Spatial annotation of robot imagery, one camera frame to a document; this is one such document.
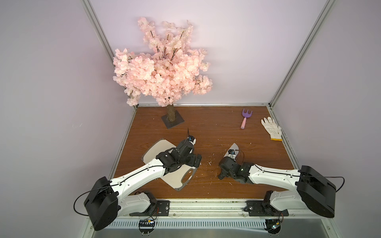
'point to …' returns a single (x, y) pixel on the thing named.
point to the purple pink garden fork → (246, 115)
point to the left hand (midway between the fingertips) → (195, 155)
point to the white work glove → (272, 128)
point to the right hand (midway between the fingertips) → (224, 165)
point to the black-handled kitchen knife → (233, 151)
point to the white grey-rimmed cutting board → (178, 178)
